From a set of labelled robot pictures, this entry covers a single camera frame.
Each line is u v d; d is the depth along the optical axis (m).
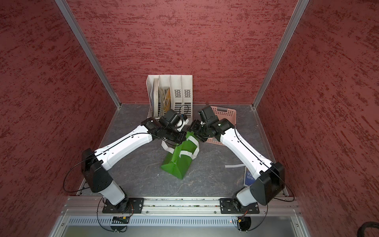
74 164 0.80
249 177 0.83
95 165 0.42
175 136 0.67
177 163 0.68
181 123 0.64
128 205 0.68
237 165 0.88
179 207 0.76
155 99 0.97
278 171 0.41
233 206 0.72
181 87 1.10
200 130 0.65
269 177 0.40
